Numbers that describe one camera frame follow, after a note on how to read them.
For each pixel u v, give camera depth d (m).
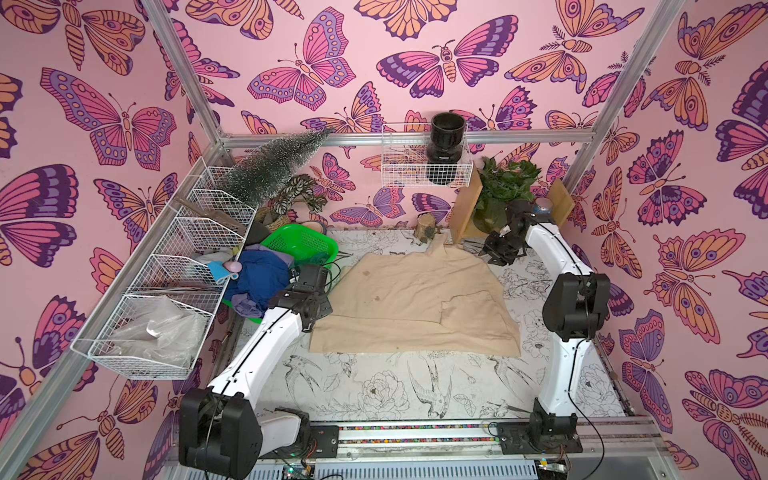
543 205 1.09
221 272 0.68
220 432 0.39
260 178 0.76
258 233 1.10
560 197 1.06
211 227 0.74
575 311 0.56
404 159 0.97
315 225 1.21
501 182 0.94
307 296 0.58
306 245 1.11
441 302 0.98
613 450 0.74
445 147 0.81
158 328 0.55
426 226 1.13
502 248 0.85
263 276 0.91
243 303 0.87
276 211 0.97
